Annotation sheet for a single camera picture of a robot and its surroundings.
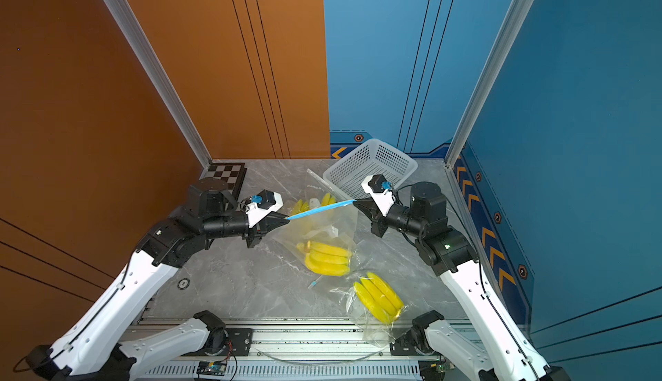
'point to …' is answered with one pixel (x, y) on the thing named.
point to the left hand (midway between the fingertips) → (285, 213)
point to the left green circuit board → (211, 368)
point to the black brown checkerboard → (232, 173)
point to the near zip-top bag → (374, 330)
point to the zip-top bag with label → (315, 196)
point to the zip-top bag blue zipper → (338, 226)
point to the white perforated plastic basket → (369, 159)
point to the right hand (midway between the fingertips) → (360, 200)
